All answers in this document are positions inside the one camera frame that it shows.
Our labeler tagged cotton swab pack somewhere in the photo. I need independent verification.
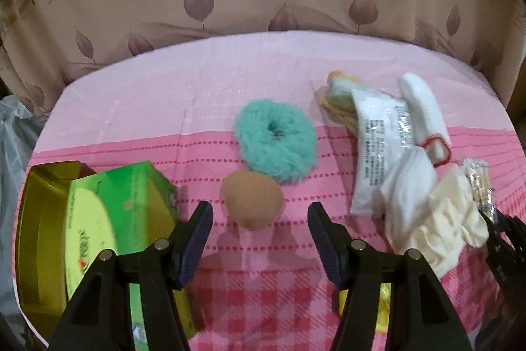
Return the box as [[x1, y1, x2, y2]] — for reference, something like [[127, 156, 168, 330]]
[[461, 158, 497, 223]]

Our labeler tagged beige makeup sponge egg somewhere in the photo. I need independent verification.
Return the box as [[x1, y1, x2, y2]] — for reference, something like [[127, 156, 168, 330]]
[[220, 170, 284, 231]]

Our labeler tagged yellow plush toy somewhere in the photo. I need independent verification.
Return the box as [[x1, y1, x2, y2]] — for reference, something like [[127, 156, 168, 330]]
[[338, 283, 392, 333]]

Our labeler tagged green tissue pack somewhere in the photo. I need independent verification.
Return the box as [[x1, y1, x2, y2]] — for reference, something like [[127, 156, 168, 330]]
[[65, 161, 190, 350]]

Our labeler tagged gold metal tin box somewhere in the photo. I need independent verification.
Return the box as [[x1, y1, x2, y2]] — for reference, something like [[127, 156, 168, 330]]
[[13, 160, 94, 346]]

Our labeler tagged white glove red trim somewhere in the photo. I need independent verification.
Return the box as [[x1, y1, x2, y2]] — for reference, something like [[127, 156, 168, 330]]
[[398, 73, 451, 167]]

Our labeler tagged white plastic sachet packet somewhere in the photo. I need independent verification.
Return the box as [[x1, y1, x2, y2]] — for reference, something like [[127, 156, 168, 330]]
[[350, 89, 414, 217]]

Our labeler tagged pale blue-grey cover cloth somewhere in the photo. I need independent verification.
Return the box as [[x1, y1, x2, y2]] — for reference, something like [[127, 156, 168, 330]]
[[1, 95, 43, 342]]

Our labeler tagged pastel striped plush item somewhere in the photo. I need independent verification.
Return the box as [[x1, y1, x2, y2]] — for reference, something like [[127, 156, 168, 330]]
[[317, 70, 361, 135]]

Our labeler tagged pink checkered tablecloth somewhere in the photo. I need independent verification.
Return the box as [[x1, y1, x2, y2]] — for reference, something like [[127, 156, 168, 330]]
[[30, 32, 525, 350]]

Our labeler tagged teal fluffy scrunchie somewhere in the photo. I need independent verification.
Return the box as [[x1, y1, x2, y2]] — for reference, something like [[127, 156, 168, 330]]
[[234, 99, 317, 184]]

